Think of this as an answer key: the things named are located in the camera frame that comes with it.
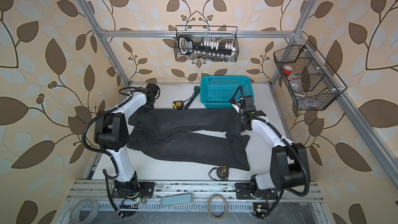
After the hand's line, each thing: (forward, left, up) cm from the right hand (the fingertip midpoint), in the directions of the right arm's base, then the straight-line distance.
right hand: (248, 111), depth 89 cm
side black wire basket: (+1, -26, +22) cm, 34 cm away
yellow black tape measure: (+14, +43, -10) cm, 47 cm away
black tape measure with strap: (-30, +17, -10) cm, 36 cm away
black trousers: (-7, +31, -12) cm, 34 cm away
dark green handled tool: (+28, +31, -11) cm, 43 cm away
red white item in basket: (+12, -19, +21) cm, 31 cm away
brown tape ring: (-44, +25, -14) cm, 52 cm away
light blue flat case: (-41, +39, -9) cm, 57 cm away
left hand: (+7, +63, -2) cm, 63 cm away
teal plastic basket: (+28, +16, -12) cm, 34 cm away
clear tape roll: (-43, +84, -10) cm, 95 cm away
